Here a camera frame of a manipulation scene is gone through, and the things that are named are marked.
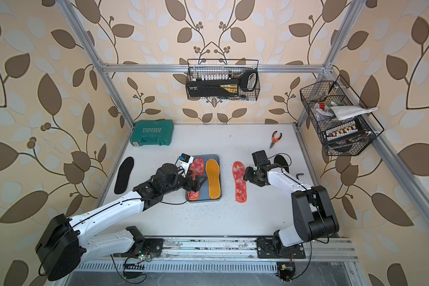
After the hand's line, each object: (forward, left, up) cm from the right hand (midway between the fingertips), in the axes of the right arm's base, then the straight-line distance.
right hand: (248, 177), depth 92 cm
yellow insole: (+5, +19, -1) cm, 19 cm away
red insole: (+6, +27, 0) cm, 28 cm away
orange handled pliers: (+28, -20, -2) cm, 34 cm away
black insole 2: (+12, -20, -3) cm, 24 cm away
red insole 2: (+7, +4, -3) cm, 9 cm away
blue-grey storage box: (-7, +23, -1) cm, 24 cm away
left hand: (-5, +23, +14) cm, 28 cm away
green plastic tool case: (+33, +53, +2) cm, 62 cm away
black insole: (+8, +69, -3) cm, 70 cm away
